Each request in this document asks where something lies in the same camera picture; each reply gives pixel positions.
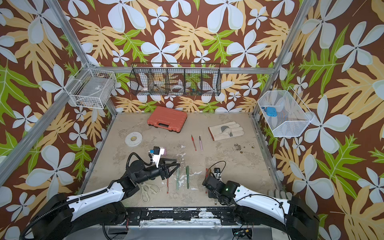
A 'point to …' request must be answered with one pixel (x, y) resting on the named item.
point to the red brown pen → (206, 176)
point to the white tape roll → (133, 138)
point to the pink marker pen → (201, 143)
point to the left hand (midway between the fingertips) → (177, 162)
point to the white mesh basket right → (293, 116)
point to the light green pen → (177, 178)
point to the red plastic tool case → (167, 118)
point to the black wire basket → (175, 79)
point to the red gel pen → (193, 140)
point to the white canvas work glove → (228, 130)
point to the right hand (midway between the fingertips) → (210, 190)
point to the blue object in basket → (271, 111)
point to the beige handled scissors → (145, 188)
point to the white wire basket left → (92, 88)
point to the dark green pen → (187, 173)
